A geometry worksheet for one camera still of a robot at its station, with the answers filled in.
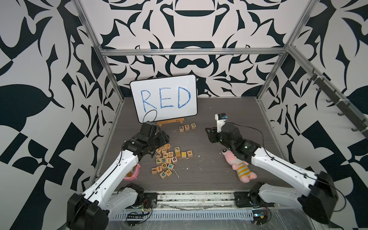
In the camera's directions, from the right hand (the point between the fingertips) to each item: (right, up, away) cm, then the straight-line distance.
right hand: (208, 126), depth 78 cm
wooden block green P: (-28, -21, +6) cm, 36 cm away
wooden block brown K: (-10, -17, +9) cm, 22 cm away
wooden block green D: (-7, -2, +22) cm, 23 cm away
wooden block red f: (-27, -24, +4) cm, 37 cm away
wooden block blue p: (-25, -27, +2) cm, 37 cm away
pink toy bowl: (-41, -26, +1) cm, 48 cm away
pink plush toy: (+19, -24, 0) cm, 31 cm away
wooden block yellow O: (-14, -18, +9) cm, 24 cm away
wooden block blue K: (-21, -23, +4) cm, 32 cm away
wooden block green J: (-17, -16, +11) cm, 26 cm away
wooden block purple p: (-19, -20, +7) cm, 29 cm away
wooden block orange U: (-24, -13, +13) cm, 30 cm away
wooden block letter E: (-12, -2, +21) cm, 24 cm away
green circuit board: (+24, -44, -7) cm, 50 cm away
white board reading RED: (-26, +16, +15) cm, 35 cm away
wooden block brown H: (-22, -26, +2) cm, 34 cm away
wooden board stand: (-15, +2, +23) cm, 28 cm away
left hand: (-24, -5, +2) cm, 24 cm away
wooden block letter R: (-15, -3, +20) cm, 26 cm away
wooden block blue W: (-25, -20, +7) cm, 33 cm away
